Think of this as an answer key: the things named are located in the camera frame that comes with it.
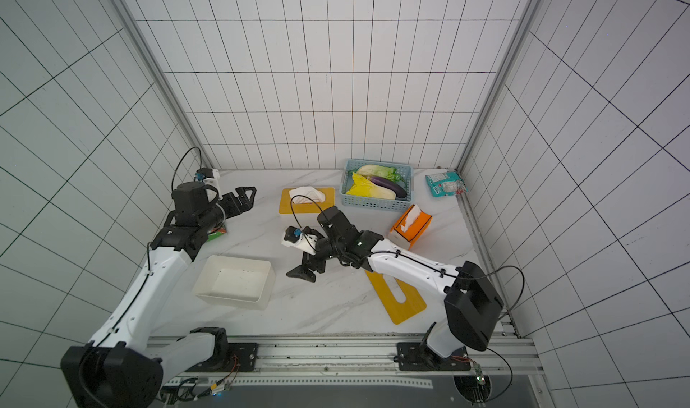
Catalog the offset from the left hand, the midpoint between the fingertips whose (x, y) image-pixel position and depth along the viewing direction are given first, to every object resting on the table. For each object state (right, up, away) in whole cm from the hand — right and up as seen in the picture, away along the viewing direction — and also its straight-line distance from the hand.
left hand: (241, 199), depth 79 cm
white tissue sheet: (+18, +2, +16) cm, 24 cm away
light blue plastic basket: (+57, +11, +35) cm, 68 cm away
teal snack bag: (+74, +5, +32) cm, 80 cm away
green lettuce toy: (+42, +11, +32) cm, 54 cm away
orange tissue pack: (+54, -11, +13) cm, 56 cm away
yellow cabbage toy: (+38, +4, +24) cm, 45 cm away
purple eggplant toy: (+53, +3, +28) cm, 60 cm away
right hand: (+14, -17, -7) cm, 23 cm away
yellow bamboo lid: (+48, -35, +3) cm, 59 cm away
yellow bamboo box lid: (+9, -1, +19) cm, 21 cm away
